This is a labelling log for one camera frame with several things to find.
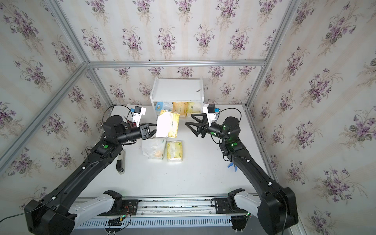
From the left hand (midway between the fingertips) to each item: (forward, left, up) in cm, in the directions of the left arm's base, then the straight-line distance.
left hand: (161, 129), depth 65 cm
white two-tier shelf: (+29, -5, 0) cm, 30 cm away
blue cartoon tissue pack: (+26, +6, -12) cm, 29 cm away
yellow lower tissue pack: (+27, -16, -14) cm, 34 cm away
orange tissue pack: (+27, -7, -14) cm, 31 cm away
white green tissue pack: (+6, +9, -29) cm, 31 cm away
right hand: (+4, -14, +2) cm, 14 cm away
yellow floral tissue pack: (+3, -4, -28) cm, 29 cm away
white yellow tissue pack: (+2, -3, +1) cm, 3 cm away
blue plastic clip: (-3, -39, -32) cm, 51 cm away
